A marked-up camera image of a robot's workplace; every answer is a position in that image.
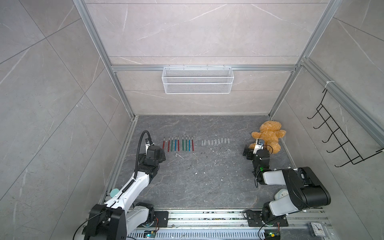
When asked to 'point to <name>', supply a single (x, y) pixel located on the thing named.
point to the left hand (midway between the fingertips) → (153, 150)
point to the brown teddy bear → (270, 132)
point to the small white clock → (316, 229)
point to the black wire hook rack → (347, 148)
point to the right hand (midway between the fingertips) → (255, 146)
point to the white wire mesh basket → (194, 80)
